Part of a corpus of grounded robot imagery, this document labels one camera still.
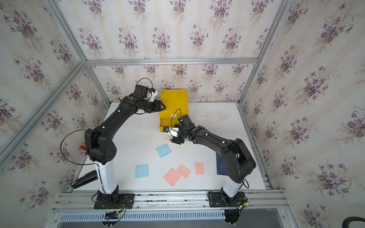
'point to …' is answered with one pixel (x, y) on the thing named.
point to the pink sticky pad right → (199, 168)
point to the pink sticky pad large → (172, 176)
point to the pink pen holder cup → (83, 149)
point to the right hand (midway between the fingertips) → (174, 132)
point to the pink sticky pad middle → (184, 171)
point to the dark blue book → (221, 168)
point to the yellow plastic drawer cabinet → (176, 103)
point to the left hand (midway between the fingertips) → (163, 108)
